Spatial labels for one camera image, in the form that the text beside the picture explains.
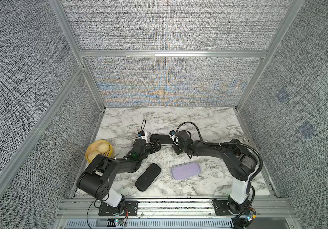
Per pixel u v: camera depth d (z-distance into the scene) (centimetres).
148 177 82
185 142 74
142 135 82
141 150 72
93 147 92
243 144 50
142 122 116
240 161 50
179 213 73
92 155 89
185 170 84
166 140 90
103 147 90
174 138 85
